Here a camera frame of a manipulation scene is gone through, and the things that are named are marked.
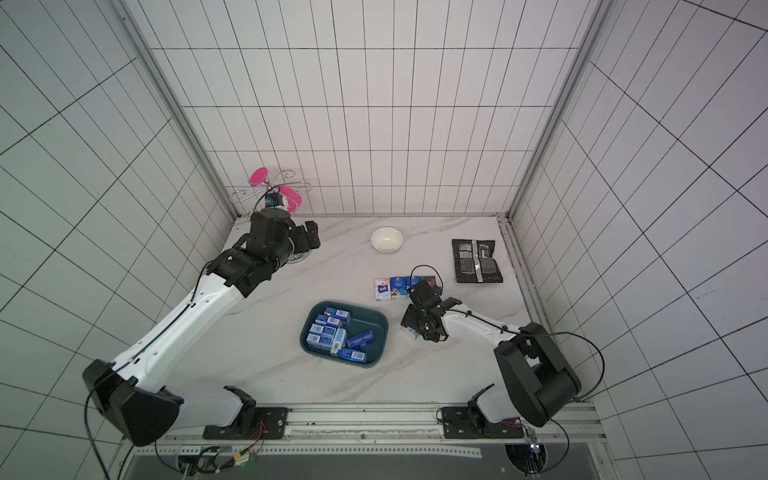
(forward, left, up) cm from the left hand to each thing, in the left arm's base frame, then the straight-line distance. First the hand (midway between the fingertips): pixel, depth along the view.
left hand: (299, 234), depth 76 cm
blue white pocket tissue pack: (+2, -32, -26) cm, 41 cm away
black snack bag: (+11, -54, -27) cm, 61 cm away
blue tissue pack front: (-23, -14, -23) cm, 36 cm away
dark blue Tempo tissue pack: (-19, -16, -24) cm, 35 cm away
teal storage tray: (-13, -4, -23) cm, 27 cm away
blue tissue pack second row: (-15, -30, -25) cm, 43 cm away
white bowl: (+19, -23, -25) cm, 38 cm away
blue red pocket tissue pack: (+3, -38, -26) cm, 46 cm away
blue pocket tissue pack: (0, -27, -26) cm, 37 cm away
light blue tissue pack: (-21, -9, -24) cm, 33 cm away
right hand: (-12, -28, -28) cm, 42 cm away
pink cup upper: (+24, +18, 0) cm, 30 cm away
